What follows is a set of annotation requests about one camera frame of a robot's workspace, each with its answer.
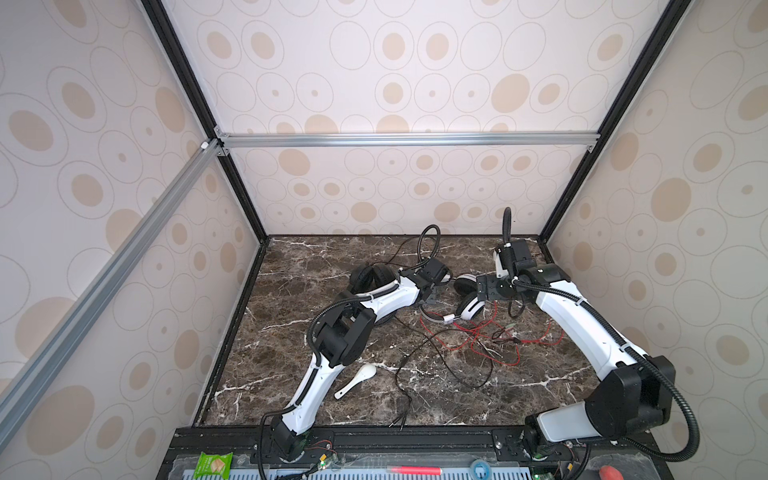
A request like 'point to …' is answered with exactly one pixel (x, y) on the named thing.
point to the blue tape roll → (479, 470)
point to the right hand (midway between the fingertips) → (496, 286)
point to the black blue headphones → (369, 276)
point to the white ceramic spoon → (365, 372)
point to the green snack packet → (213, 467)
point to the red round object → (609, 472)
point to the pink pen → (413, 470)
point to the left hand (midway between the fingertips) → (432, 288)
